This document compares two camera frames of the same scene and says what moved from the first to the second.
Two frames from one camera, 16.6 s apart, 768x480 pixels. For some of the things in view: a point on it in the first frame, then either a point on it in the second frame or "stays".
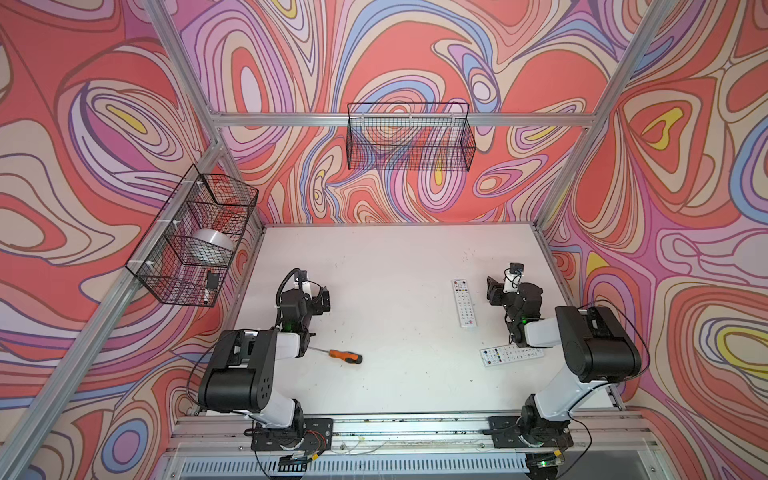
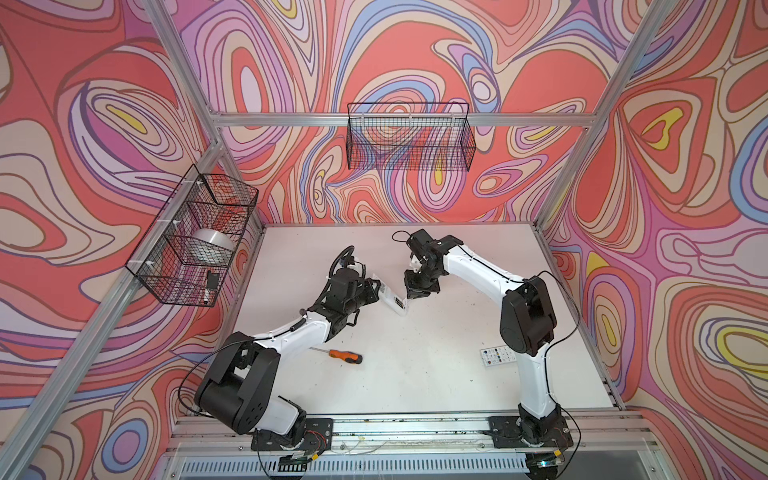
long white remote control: (464, 305) to (396, 303)
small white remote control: (492, 356) stays
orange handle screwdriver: (346, 356) stays
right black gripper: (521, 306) to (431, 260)
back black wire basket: (409, 136) stays
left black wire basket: (194, 238) stays
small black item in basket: (212, 280) stays
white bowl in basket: (211, 245) stays
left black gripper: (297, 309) to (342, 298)
